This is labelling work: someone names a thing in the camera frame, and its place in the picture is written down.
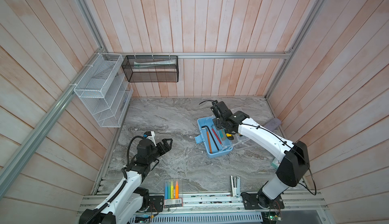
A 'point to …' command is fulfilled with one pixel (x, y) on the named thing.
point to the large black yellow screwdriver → (229, 136)
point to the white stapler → (236, 191)
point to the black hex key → (211, 136)
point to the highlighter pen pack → (173, 193)
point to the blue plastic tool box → (202, 138)
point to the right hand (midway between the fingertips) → (220, 119)
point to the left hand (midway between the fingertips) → (168, 145)
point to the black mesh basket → (151, 68)
